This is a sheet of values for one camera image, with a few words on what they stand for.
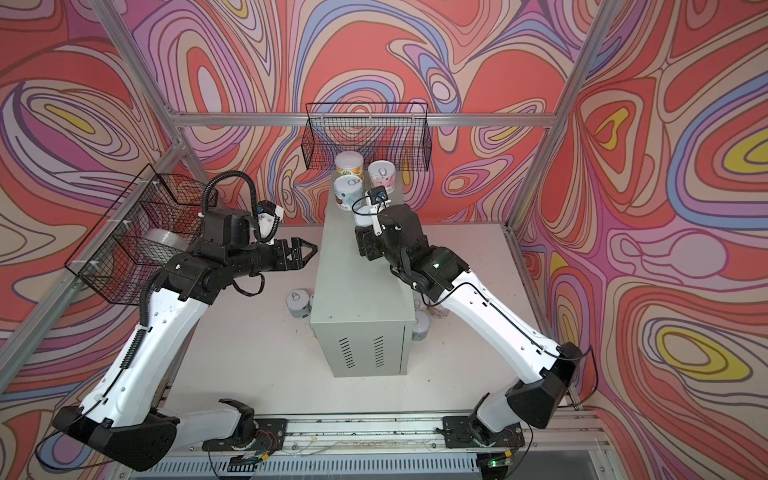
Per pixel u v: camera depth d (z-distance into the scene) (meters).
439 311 0.90
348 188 0.74
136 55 0.75
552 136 0.92
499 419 0.58
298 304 0.92
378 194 0.56
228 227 0.49
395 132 0.97
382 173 0.77
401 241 0.47
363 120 0.88
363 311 0.57
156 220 0.80
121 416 0.37
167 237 0.74
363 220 0.66
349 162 0.76
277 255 0.58
